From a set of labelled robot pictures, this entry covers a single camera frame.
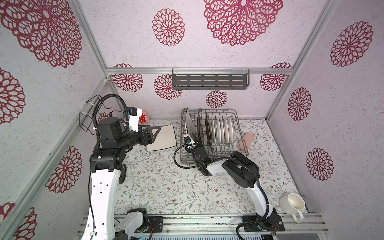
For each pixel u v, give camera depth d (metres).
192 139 0.82
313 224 0.75
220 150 1.02
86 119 0.72
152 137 0.57
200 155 0.75
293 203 0.80
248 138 1.07
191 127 1.03
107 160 0.42
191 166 0.75
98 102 0.42
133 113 0.54
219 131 0.95
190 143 0.80
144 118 1.16
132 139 0.53
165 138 1.08
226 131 1.25
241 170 0.56
